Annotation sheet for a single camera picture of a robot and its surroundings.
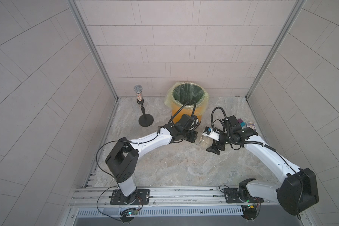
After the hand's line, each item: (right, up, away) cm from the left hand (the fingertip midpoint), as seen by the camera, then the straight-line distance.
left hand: (199, 136), depth 82 cm
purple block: (+33, +7, +18) cm, 38 cm away
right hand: (+6, -2, -2) cm, 6 cm away
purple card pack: (+39, +4, +15) cm, 42 cm away
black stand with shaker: (-36, +8, +18) cm, 41 cm away
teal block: (+34, +5, +17) cm, 39 cm away
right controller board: (+22, -34, -15) cm, 43 cm away
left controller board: (-36, -33, -18) cm, 52 cm away
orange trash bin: (-1, +14, +2) cm, 14 cm away
